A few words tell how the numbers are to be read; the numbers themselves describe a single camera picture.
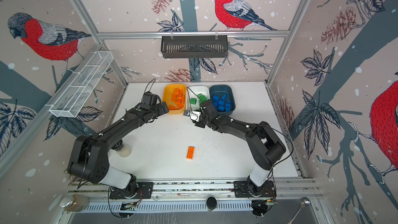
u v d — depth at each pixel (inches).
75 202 25.2
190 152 33.6
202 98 42.4
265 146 18.3
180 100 42.1
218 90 46.4
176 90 43.5
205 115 27.6
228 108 40.4
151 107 27.5
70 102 28.1
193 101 42.3
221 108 40.8
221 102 41.9
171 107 40.8
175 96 43.5
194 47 41.9
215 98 42.4
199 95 43.6
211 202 24.6
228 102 41.1
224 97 42.6
